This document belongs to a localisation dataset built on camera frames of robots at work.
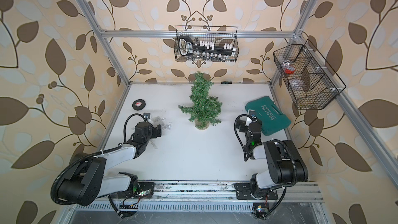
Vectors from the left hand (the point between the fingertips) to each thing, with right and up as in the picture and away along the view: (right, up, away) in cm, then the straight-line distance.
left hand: (149, 124), depth 91 cm
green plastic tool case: (+75, +4, +5) cm, 75 cm away
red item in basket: (+77, +29, -10) cm, 83 cm away
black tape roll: (-14, +11, +17) cm, 25 cm away
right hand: (+59, +4, +1) cm, 59 cm away
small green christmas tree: (+32, +10, -15) cm, 37 cm away
